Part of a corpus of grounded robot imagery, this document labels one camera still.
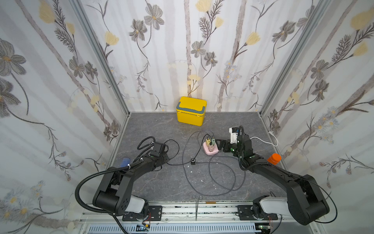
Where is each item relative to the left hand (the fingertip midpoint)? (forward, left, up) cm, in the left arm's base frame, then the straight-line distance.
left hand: (166, 156), depth 93 cm
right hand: (+4, -35, +14) cm, 38 cm away
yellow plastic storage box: (+30, -17, +11) cm, 36 cm away
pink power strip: (+4, -26, +1) cm, 27 cm away
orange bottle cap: (-8, -64, +9) cm, 65 cm away
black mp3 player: (-3, -17, -1) cm, 17 cm away
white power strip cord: (+21, -79, -5) cm, 82 cm away
